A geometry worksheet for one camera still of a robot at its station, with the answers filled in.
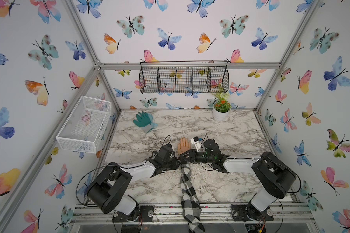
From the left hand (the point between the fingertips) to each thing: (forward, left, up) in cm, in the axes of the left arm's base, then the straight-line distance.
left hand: (181, 162), depth 89 cm
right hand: (-1, 0, +10) cm, 10 cm away
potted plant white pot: (+36, -31, +1) cm, 47 cm away
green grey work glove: (+37, +29, -3) cm, 47 cm away
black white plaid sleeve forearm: (-24, -4, +3) cm, 25 cm away
